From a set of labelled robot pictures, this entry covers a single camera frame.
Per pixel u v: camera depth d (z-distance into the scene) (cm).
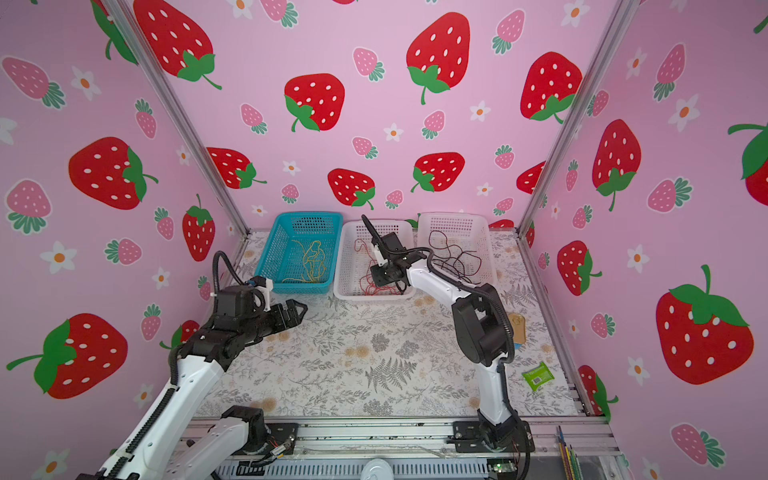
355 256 111
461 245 115
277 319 69
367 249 113
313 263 109
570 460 70
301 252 114
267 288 72
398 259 72
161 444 42
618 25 70
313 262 110
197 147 93
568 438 75
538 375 83
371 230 74
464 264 110
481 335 52
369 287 101
